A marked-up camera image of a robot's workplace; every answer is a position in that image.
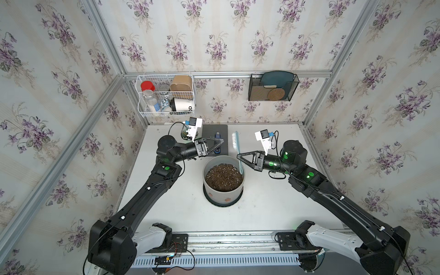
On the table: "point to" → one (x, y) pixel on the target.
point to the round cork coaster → (275, 94)
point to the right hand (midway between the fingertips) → (241, 157)
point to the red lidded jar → (147, 85)
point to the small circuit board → (162, 260)
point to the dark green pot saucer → (220, 204)
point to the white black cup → (180, 105)
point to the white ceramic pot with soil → (222, 178)
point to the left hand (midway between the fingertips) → (225, 147)
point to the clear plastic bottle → (150, 99)
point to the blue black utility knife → (217, 135)
